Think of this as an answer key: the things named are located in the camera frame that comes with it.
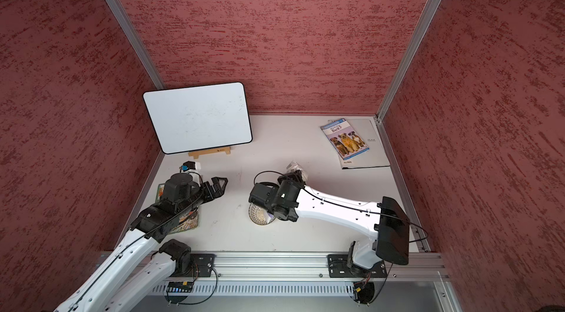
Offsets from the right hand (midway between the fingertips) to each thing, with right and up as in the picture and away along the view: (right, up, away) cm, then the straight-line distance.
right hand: (302, 172), depth 74 cm
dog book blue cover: (+23, +11, +35) cm, 43 cm away
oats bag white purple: (-3, +2, +3) cm, 5 cm away
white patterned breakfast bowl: (-16, -18, +10) cm, 26 cm away
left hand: (-30, -6, +4) cm, 31 cm away
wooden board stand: (-49, +3, +29) cm, 57 cm away
